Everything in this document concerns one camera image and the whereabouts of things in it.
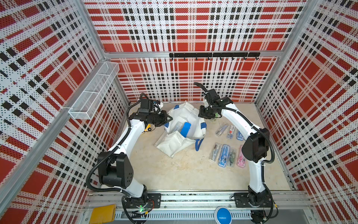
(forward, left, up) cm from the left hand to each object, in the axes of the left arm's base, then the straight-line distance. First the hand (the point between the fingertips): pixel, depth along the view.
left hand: (174, 118), depth 83 cm
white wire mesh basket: (+14, +60, -1) cm, 61 cm away
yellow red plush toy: (+5, +20, -17) cm, 27 cm away
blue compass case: (-14, -32, -22) cm, 41 cm away
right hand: (+5, -17, -4) cm, 18 cm away
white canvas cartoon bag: (+12, -5, -8) cm, 15 cm away
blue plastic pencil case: (+6, -6, -20) cm, 22 cm away
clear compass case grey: (+4, -32, -21) cm, 39 cm away
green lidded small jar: (+15, -28, -21) cm, 38 cm away
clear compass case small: (-13, -26, -21) cm, 36 cm away
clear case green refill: (-17, -36, -21) cm, 45 cm away
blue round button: (-47, -26, -20) cm, 57 cm away
